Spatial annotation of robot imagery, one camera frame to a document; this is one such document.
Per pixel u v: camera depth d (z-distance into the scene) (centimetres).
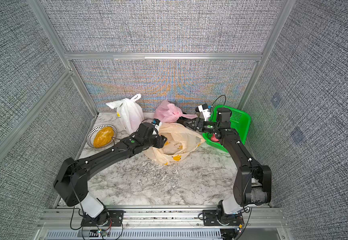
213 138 98
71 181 43
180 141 95
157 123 75
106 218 69
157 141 75
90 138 102
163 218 75
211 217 73
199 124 70
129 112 98
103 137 97
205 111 74
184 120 103
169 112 97
